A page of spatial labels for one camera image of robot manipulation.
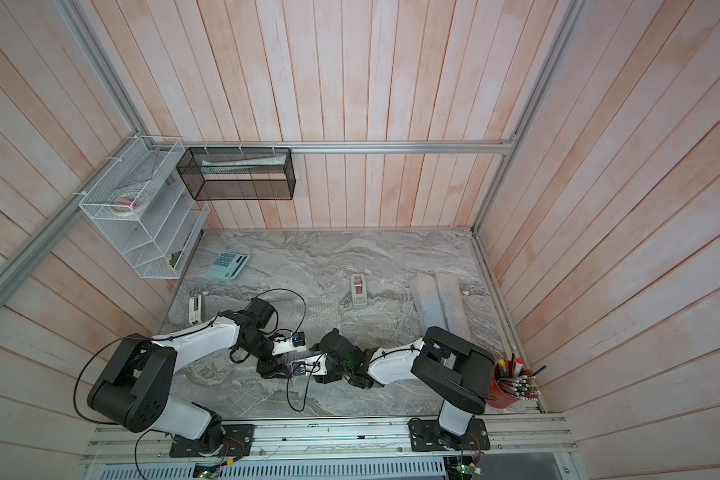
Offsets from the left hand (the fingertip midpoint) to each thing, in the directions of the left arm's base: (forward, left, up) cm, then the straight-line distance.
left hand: (285, 365), depth 86 cm
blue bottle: (+18, -44, +6) cm, 48 cm away
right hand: (+4, -8, +1) cm, 9 cm away
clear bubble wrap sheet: (+21, -52, +6) cm, 56 cm away
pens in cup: (-9, -58, +18) cm, 61 cm away
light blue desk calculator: (+36, +26, +2) cm, 44 cm away
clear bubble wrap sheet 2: (+18, -44, +6) cm, 48 cm away
